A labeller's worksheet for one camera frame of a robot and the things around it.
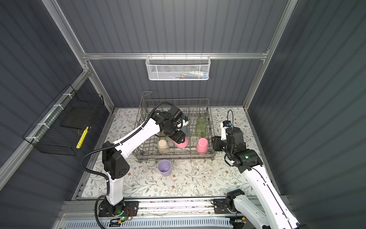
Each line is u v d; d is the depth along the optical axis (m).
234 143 0.52
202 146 0.83
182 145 0.80
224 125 0.63
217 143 0.64
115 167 0.48
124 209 0.72
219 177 0.84
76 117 0.74
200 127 0.96
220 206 0.74
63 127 0.73
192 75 0.91
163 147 0.82
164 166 0.84
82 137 0.69
